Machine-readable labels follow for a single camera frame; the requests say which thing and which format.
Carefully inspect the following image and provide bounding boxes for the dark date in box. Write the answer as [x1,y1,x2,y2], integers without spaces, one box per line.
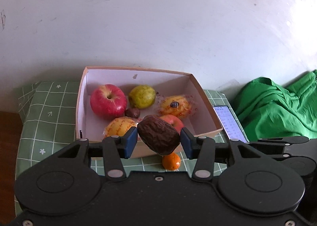
[125,107,141,119]

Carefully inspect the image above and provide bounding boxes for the wrapped yellow fruit right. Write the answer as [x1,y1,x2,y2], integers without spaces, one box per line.
[156,94,197,120]

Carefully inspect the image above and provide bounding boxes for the green checkered tablecloth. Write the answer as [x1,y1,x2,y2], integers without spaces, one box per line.
[14,81,249,217]

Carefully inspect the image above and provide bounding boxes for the small orange tangerine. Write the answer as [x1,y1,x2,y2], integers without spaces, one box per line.
[162,153,181,171]

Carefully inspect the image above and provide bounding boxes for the smartphone with lit screen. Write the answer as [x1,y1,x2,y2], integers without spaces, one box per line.
[213,106,248,143]

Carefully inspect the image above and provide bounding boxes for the orange-red apple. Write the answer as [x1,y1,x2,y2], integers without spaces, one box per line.
[159,115,184,134]

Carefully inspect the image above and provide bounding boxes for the large red apple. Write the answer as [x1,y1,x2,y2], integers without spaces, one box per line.
[90,84,127,119]

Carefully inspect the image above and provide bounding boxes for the green pear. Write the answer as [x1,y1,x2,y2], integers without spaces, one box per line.
[128,85,156,110]

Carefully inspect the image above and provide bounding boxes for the brown cardboard box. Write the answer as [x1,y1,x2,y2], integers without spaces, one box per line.
[74,66,224,159]

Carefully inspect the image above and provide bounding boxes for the wrapped yellow fruit left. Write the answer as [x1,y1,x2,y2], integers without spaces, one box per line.
[104,117,137,138]

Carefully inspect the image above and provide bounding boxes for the bright green cloth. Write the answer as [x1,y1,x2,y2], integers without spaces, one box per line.
[231,71,316,142]

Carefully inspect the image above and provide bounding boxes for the wrapped yellow fruit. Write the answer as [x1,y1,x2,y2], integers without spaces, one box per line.
[104,117,137,138]
[156,94,197,120]

